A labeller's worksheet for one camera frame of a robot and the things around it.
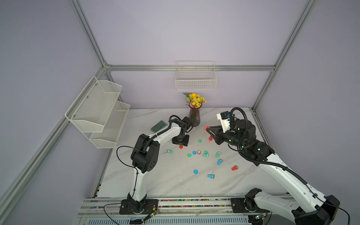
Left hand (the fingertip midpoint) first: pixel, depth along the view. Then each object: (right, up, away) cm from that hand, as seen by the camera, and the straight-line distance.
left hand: (181, 144), depth 93 cm
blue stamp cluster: (+19, -17, -11) cm, 27 cm away
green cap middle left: (+6, -7, 0) cm, 9 cm away
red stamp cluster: (+13, +13, -23) cm, 29 cm away
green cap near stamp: (+17, -6, +2) cm, 18 cm away
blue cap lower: (+9, -16, -7) cm, 20 cm away
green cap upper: (+14, +2, +8) cm, 16 cm away
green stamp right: (+25, -6, 0) cm, 26 cm away
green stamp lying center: (+17, -6, -1) cm, 18 cm away
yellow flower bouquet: (+9, +30, -2) cm, 31 cm away
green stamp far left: (-7, -5, 0) cm, 9 cm away
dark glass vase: (+10, +20, +6) cm, 23 cm away
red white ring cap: (+12, -5, +1) cm, 13 cm away
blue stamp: (+25, -11, -4) cm, 27 cm away
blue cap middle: (+9, -6, 0) cm, 10 cm away
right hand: (+15, +11, -22) cm, 29 cm away
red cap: (0, -2, +5) cm, 5 cm away
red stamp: (+34, -13, -7) cm, 37 cm away
